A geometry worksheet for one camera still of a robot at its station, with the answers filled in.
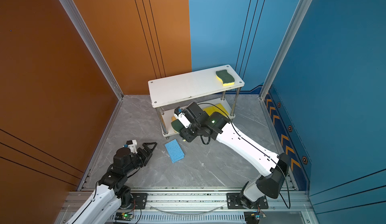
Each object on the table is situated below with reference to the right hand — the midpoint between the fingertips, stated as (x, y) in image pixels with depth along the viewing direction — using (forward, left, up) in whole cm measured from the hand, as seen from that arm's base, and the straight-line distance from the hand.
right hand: (183, 131), depth 71 cm
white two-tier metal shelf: (+18, +10, +8) cm, 22 cm away
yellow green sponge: (+2, +3, +3) cm, 4 cm away
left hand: (-1, +16, -14) cm, 21 cm away
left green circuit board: (-31, +29, -26) cm, 50 cm away
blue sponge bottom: (0, +7, -22) cm, 23 cm away
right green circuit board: (-31, -32, -27) cm, 52 cm away
